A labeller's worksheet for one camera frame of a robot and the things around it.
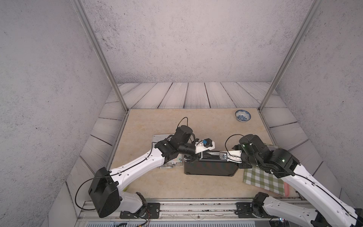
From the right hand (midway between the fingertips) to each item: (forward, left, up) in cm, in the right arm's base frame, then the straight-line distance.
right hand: (236, 149), depth 69 cm
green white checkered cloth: (-5, -17, -25) cm, 30 cm away
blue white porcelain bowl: (+43, -19, -24) cm, 53 cm away
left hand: (-2, +12, 0) cm, 12 cm away
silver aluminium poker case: (+3, +30, -20) cm, 36 cm away
